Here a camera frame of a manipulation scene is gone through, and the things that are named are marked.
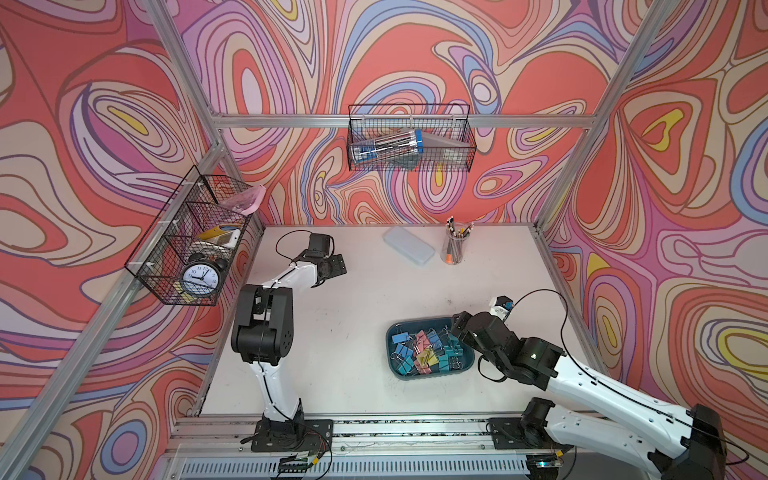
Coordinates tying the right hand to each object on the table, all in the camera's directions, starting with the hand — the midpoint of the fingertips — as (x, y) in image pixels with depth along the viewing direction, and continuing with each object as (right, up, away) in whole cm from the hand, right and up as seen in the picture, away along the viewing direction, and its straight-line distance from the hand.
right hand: (466, 332), depth 79 cm
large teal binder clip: (-5, -10, +6) cm, 13 cm away
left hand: (-39, +17, +22) cm, 48 cm away
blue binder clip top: (-7, -5, +10) cm, 13 cm away
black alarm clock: (-64, +16, -11) cm, 67 cm away
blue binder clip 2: (-16, -7, +7) cm, 19 cm away
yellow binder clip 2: (-12, -8, +3) cm, 14 cm away
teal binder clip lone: (-16, -11, +4) cm, 19 cm away
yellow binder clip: (-9, -9, +5) cm, 14 cm away
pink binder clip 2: (-11, -11, +4) cm, 16 cm away
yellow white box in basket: (-62, +26, -4) cm, 67 cm away
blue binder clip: (-18, -4, +8) cm, 20 cm away
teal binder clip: (-2, -6, +6) cm, 9 cm away
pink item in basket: (-59, +35, +1) cm, 69 cm away
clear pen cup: (+2, +25, +21) cm, 33 cm away
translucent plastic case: (-13, +25, +34) cm, 44 cm away
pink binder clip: (-11, -5, +9) cm, 15 cm away
